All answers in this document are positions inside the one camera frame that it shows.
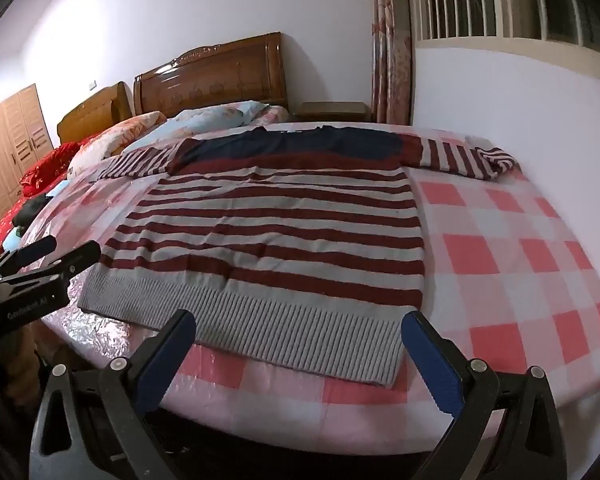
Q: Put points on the person's left hand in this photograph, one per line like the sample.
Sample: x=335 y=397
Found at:
x=22 y=365

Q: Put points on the light blue cloth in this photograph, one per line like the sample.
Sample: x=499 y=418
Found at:
x=11 y=240

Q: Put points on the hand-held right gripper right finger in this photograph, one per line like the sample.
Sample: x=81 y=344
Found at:
x=430 y=360

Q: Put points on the light blue floral pillow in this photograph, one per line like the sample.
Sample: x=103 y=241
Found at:
x=205 y=117

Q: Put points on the large wooden headboard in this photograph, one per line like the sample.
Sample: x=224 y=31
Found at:
x=210 y=80

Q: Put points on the red patterned blanket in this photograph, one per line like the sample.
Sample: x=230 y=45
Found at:
x=45 y=170

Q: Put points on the small wooden headboard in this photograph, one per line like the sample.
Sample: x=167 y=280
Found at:
x=95 y=112

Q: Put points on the wooden wardrobe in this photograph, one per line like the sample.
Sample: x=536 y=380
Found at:
x=10 y=145

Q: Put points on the pink checkered bed sheet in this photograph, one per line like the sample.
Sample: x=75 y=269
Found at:
x=505 y=260

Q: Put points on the pink floral curtain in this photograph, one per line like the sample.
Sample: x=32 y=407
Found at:
x=390 y=60

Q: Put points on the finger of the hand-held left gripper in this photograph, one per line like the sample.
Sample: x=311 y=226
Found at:
x=30 y=254
x=77 y=260

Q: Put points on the orange floral pillow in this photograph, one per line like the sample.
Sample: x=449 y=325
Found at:
x=125 y=132

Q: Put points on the wooden nightstand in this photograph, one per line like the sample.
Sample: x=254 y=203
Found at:
x=330 y=110

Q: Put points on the striped knit sweater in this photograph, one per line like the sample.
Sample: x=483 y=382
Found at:
x=280 y=240

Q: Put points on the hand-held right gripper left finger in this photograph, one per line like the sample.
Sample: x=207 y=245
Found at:
x=160 y=365

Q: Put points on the floral bed sheet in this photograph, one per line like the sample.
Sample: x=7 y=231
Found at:
x=275 y=114

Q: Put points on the dark cloth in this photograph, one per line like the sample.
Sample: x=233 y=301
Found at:
x=30 y=207

